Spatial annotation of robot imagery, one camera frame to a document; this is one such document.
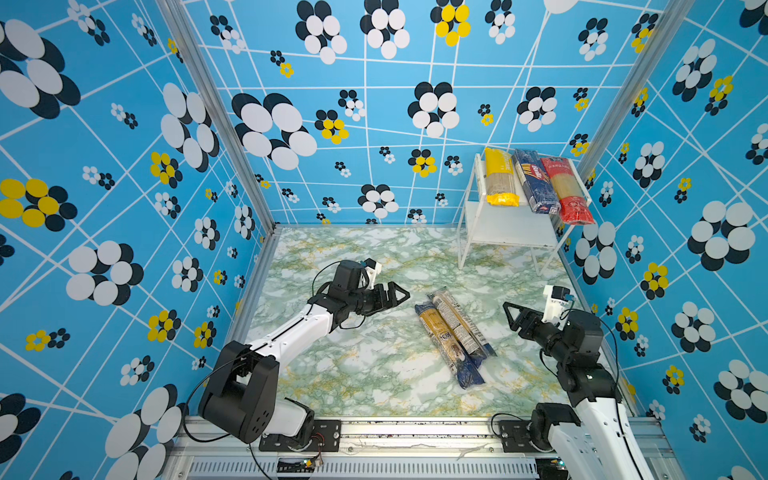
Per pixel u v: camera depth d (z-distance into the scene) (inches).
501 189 31.0
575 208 29.0
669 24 27.3
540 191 30.3
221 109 34.0
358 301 28.0
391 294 29.2
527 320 26.6
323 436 28.6
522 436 28.5
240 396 16.6
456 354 33.2
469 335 34.6
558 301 26.2
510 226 39.6
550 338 25.3
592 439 18.5
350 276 26.3
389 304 28.8
